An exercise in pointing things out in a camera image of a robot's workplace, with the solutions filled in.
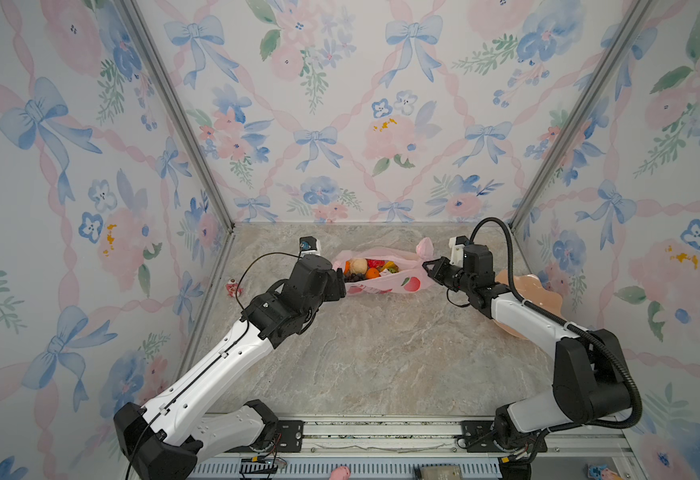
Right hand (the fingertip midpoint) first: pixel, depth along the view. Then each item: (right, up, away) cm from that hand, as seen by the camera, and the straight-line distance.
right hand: (422, 261), depth 88 cm
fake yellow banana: (-8, -2, +14) cm, 16 cm away
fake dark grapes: (-20, -6, +12) cm, 24 cm away
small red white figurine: (-60, -9, +9) cm, 61 cm away
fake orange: (-14, -4, +13) cm, 19 cm away
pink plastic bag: (-12, -3, -6) cm, 13 cm away
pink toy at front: (-23, -47, -21) cm, 57 cm away
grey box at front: (-1, -46, -22) cm, 51 cm away
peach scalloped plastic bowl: (+39, -9, +12) cm, 42 cm away
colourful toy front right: (+36, -47, -20) cm, 63 cm away
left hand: (-26, -2, -15) cm, 30 cm away
